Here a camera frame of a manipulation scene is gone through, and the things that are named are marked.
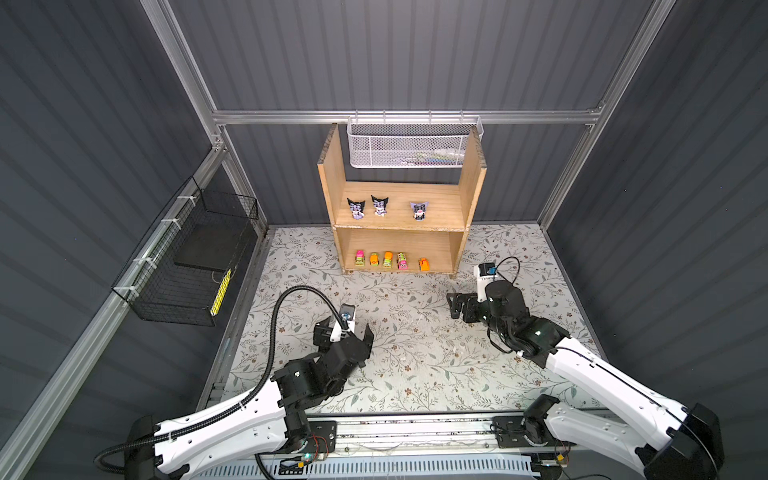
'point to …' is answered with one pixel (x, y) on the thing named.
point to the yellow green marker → (221, 292)
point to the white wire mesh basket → (410, 142)
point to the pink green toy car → (360, 258)
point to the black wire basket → (179, 270)
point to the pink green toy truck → (401, 261)
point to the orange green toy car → (374, 259)
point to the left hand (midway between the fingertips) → (350, 324)
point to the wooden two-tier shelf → (400, 227)
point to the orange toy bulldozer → (424, 264)
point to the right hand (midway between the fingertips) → (465, 296)
